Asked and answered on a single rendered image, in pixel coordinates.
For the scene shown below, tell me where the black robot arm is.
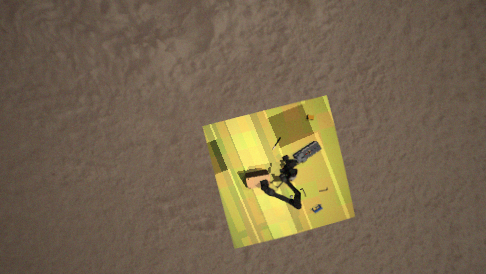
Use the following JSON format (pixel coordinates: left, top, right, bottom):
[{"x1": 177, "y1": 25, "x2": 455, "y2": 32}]
[{"x1": 260, "y1": 159, "x2": 302, "y2": 209}]

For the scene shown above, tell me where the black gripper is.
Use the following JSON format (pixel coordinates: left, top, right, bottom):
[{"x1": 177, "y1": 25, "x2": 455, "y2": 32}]
[{"x1": 282, "y1": 155, "x2": 291, "y2": 168}]

